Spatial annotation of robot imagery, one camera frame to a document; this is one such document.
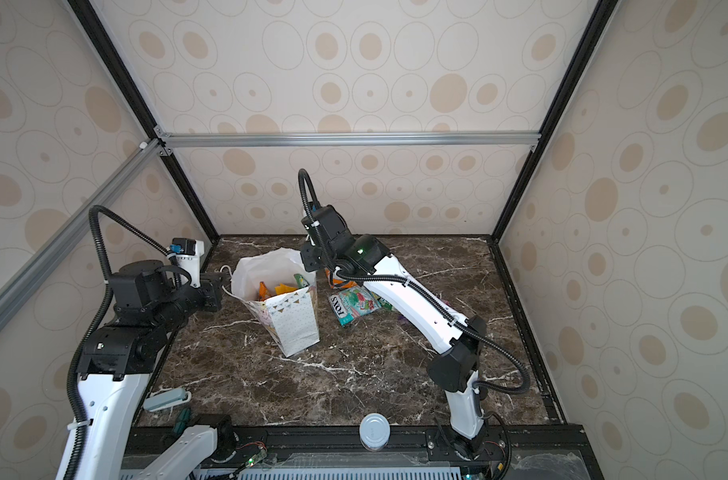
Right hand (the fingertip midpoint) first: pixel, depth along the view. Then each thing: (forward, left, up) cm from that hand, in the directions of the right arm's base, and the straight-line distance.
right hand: (310, 248), depth 73 cm
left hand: (-10, +15, +4) cm, 19 cm away
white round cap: (-35, -15, -27) cm, 47 cm away
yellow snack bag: (0, +11, -17) cm, 21 cm away
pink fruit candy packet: (+1, +18, -20) cm, 27 cm away
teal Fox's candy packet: (+2, -8, -29) cm, 30 cm away
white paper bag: (-10, +6, -16) cm, 20 cm away
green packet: (+1, +6, -16) cm, 17 cm away
